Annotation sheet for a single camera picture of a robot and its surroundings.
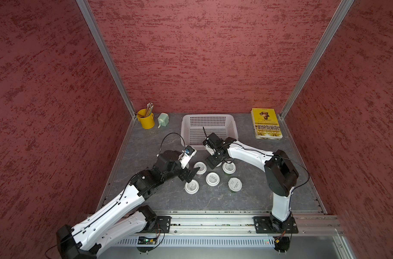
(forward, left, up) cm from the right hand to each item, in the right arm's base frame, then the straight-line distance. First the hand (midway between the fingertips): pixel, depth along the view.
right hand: (216, 161), depth 91 cm
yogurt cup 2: (-5, -7, +2) cm, 9 cm away
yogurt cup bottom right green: (-14, -9, +2) cm, 17 cm away
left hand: (-9, +14, +16) cm, 23 cm away
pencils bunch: (+34, +42, +13) cm, 55 cm away
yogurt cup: (-5, +8, +4) cm, 10 cm away
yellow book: (+29, -38, -1) cm, 47 cm away
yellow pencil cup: (+31, +46, +2) cm, 55 cm away
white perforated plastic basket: (+24, +15, -4) cm, 28 cm away
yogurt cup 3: (-12, +3, +3) cm, 12 cm away
